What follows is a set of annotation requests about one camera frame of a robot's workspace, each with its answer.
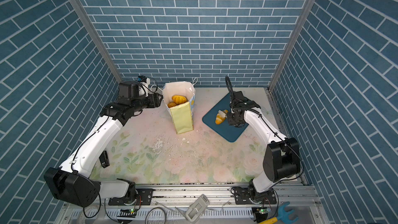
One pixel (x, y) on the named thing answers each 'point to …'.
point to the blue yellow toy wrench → (284, 218)
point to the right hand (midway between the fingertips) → (232, 118)
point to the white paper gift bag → (181, 115)
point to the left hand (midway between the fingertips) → (158, 95)
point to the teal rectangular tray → (229, 132)
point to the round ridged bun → (178, 99)
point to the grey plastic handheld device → (197, 209)
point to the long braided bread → (221, 116)
